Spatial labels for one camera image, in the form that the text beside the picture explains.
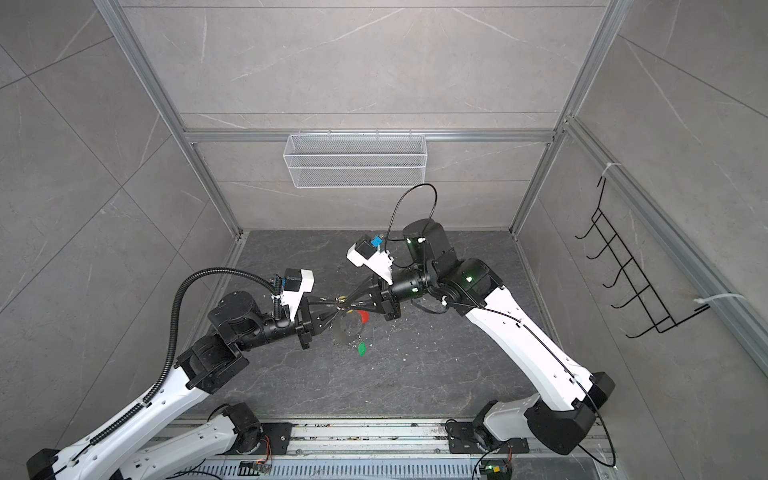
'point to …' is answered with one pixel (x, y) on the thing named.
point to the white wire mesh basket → (356, 161)
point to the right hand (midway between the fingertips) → (349, 302)
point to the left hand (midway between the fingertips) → (346, 301)
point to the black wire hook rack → (628, 267)
